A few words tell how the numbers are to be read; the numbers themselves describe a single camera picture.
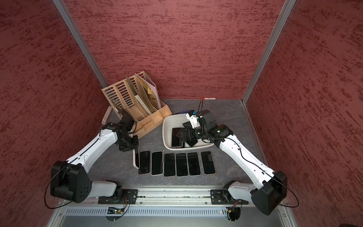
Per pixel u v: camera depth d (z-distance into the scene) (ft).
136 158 2.49
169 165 2.85
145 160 2.84
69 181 1.34
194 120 2.20
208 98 4.08
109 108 3.72
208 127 1.83
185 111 3.62
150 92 2.93
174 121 3.41
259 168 1.37
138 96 2.74
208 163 2.87
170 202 2.42
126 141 2.28
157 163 2.80
